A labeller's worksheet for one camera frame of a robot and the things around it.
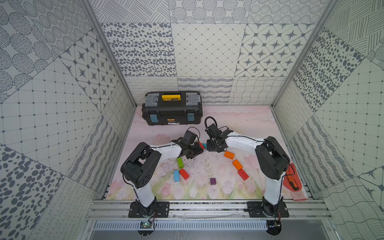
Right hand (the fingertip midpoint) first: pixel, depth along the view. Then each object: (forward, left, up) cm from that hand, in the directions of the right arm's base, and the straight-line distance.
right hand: (212, 149), depth 94 cm
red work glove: (-13, -46, -2) cm, 48 cm away
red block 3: (-16, +17, 0) cm, 23 cm away
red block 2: (-16, -17, -2) cm, 23 cm away
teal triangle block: (-2, +5, +7) cm, 9 cm away
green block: (-9, +20, -2) cm, 22 cm away
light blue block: (-17, +21, 0) cm, 27 cm away
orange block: (-4, -11, -1) cm, 11 cm away
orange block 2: (-10, -15, -2) cm, 18 cm away
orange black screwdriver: (-20, -44, -1) cm, 48 cm away
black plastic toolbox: (+21, +32, +16) cm, 42 cm away
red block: (+2, +7, +1) cm, 7 cm away
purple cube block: (-20, 0, -1) cm, 20 cm away
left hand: (-5, +4, +2) cm, 6 cm away
